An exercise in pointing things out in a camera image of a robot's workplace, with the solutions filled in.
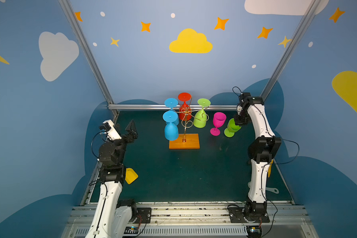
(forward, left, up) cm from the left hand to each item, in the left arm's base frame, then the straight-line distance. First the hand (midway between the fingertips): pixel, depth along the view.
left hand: (126, 121), depth 69 cm
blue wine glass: (+3, -21, -11) cm, 24 cm away
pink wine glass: (+21, -52, -20) cm, 59 cm away
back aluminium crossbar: (+46, +11, -33) cm, 58 cm away
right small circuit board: (-39, -64, -38) cm, 84 cm away
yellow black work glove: (-7, -82, -34) cm, 89 cm away
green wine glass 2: (+14, -37, -13) cm, 42 cm away
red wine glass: (+10, -28, -4) cm, 30 cm away
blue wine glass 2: (+16, -20, -2) cm, 26 cm away
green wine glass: (+14, -59, -21) cm, 64 cm away
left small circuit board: (-40, -2, -38) cm, 55 cm away
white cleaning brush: (-19, -80, -34) cm, 89 cm away
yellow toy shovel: (-13, +3, -34) cm, 37 cm away
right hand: (+18, -67, -20) cm, 72 cm away
